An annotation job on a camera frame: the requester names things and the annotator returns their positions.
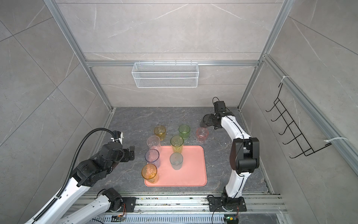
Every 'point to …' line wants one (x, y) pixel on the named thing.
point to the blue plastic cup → (152, 156)
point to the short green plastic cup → (184, 130)
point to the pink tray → (193, 172)
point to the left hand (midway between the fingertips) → (126, 144)
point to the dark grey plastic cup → (205, 123)
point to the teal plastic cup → (176, 159)
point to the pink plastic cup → (202, 134)
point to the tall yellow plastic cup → (149, 172)
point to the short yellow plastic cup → (160, 130)
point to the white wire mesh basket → (165, 75)
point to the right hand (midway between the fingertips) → (212, 120)
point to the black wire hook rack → (306, 150)
